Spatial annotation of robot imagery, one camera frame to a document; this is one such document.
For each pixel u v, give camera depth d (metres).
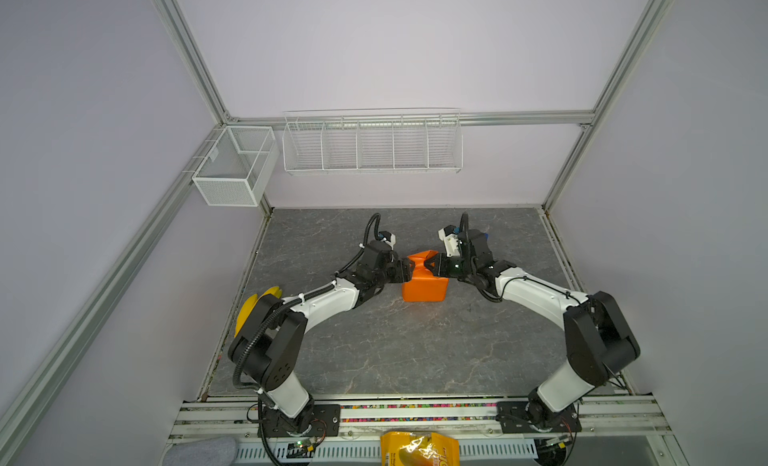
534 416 0.67
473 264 0.69
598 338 0.46
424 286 0.90
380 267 0.71
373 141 0.99
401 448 0.65
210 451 0.68
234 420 0.75
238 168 1.02
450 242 0.81
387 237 0.80
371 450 0.71
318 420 0.74
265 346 0.47
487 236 1.06
